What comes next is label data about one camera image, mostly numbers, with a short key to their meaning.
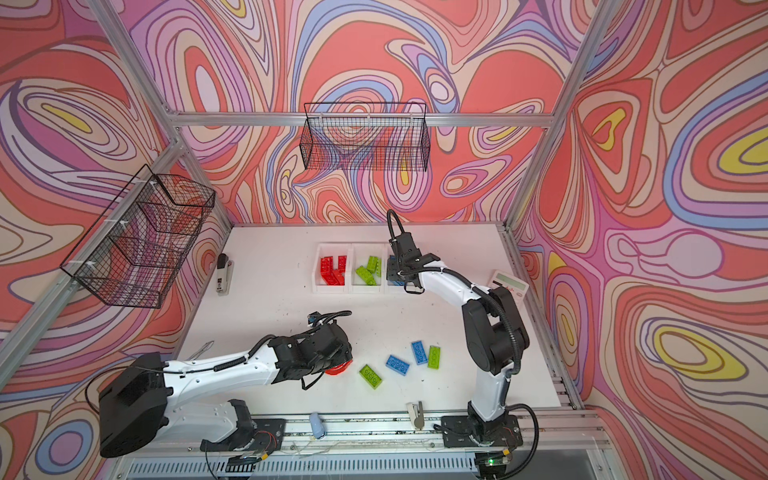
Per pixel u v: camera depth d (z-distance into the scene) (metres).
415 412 0.76
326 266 1.02
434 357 0.86
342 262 1.06
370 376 0.82
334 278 1.01
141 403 0.41
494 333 0.49
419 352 0.86
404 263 0.71
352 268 0.99
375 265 1.04
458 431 0.73
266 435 0.72
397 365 0.84
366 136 0.97
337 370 0.83
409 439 0.74
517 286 0.99
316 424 0.73
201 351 0.87
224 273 1.01
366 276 1.01
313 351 0.62
